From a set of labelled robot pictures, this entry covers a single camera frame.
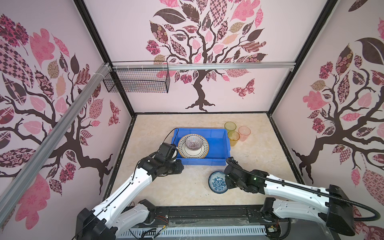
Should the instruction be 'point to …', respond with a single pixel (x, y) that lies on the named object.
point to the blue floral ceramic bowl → (217, 183)
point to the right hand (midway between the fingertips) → (225, 178)
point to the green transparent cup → (230, 126)
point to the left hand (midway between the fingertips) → (181, 170)
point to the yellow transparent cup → (234, 136)
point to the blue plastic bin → (219, 150)
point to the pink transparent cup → (244, 132)
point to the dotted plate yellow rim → (189, 153)
